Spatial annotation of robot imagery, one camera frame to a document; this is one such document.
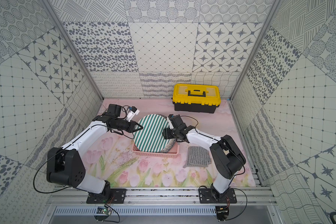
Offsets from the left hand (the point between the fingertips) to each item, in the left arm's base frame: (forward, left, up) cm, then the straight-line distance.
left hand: (139, 124), depth 84 cm
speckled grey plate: (-5, -20, -14) cm, 25 cm away
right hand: (0, -17, -9) cm, 19 cm away
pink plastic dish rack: (-9, -21, -17) cm, 28 cm away
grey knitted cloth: (-12, -37, -17) cm, 42 cm away
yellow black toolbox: (+24, -37, 0) cm, 44 cm away
